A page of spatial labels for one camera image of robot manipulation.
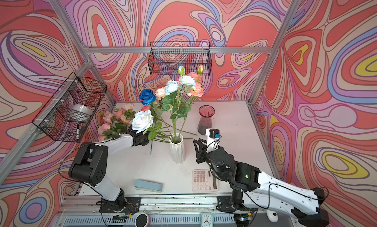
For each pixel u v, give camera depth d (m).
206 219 0.68
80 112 0.70
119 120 1.04
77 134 0.72
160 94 0.61
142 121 0.52
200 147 0.56
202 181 0.80
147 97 0.59
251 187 0.44
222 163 0.43
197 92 0.58
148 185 0.77
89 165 0.47
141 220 0.65
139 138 0.71
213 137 0.54
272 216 0.69
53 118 0.67
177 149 0.73
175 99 0.58
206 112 0.91
